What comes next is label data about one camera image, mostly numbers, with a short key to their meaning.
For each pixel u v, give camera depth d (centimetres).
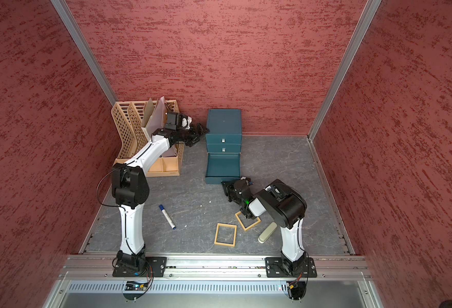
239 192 74
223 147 100
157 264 75
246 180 95
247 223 85
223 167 100
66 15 72
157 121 87
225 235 83
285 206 53
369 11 71
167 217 87
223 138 95
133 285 72
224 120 99
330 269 75
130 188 56
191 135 85
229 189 86
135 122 104
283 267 65
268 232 80
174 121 76
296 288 69
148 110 95
